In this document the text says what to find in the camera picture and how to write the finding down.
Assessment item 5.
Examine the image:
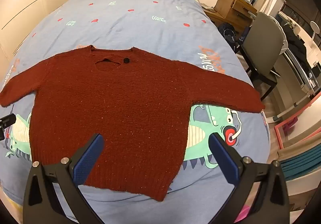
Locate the black backpack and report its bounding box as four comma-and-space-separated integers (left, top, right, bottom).
217, 23, 238, 52

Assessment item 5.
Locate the white desk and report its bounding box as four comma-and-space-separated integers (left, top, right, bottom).
274, 12, 321, 96

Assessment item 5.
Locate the pink frame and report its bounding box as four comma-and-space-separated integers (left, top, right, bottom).
274, 100, 321, 149

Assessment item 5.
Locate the white round desk lamp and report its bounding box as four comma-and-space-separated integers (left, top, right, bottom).
309, 21, 321, 47

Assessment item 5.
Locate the grey chair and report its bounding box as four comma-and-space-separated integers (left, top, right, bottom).
236, 12, 288, 101

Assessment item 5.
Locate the teal folded mat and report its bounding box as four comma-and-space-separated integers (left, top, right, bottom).
280, 152, 321, 180

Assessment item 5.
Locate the black jacket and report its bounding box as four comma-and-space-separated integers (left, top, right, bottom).
283, 26, 308, 65

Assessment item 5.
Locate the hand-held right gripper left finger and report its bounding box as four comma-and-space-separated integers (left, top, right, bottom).
23, 134, 106, 224

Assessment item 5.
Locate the white wardrobe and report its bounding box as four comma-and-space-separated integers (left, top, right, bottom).
0, 0, 84, 64

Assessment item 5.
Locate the blue printed bed sheet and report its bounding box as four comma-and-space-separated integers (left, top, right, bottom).
0, 0, 270, 224

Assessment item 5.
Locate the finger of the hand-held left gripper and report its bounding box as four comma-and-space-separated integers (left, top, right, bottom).
0, 114, 17, 141

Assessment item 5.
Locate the dark red knit sweater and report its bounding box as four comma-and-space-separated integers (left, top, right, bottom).
0, 45, 265, 202

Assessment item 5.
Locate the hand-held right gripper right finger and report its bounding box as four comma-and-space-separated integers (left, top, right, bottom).
209, 133, 291, 224

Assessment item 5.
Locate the wooden bedside cabinet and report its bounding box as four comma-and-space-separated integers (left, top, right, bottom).
204, 0, 258, 36

